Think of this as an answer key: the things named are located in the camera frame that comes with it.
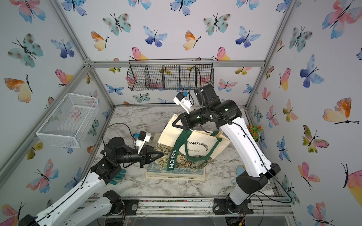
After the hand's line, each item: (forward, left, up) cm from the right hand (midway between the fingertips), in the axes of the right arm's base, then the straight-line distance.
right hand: (176, 121), depth 60 cm
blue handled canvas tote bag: (-9, -5, -39) cm, 40 cm away
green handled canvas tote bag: (-8, -4, -9) cm, 12 cm away
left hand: (-10, +6, -12) cm, 16 cm away
